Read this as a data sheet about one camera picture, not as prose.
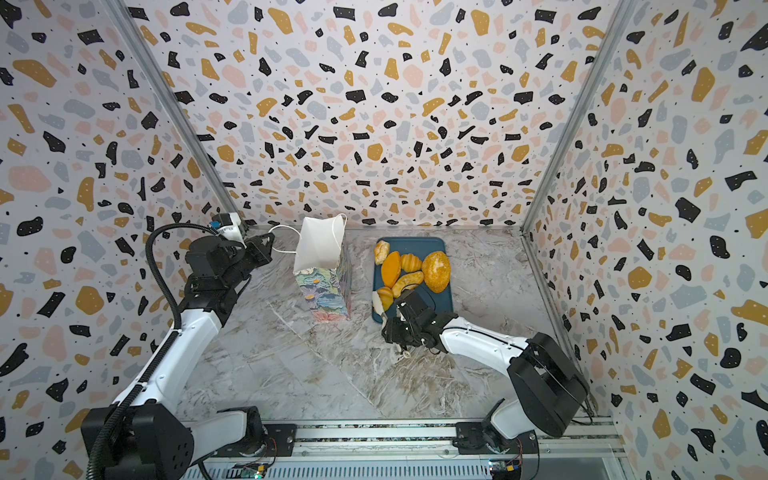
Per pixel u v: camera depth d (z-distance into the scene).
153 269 0.52
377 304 0.89
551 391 0.43
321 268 0.76
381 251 1.05
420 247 1.17
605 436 0.76
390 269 1.03
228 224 0.67
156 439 0.39
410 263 1.06
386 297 0.95
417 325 0.67
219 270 0.58
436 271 1.03
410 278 1.01
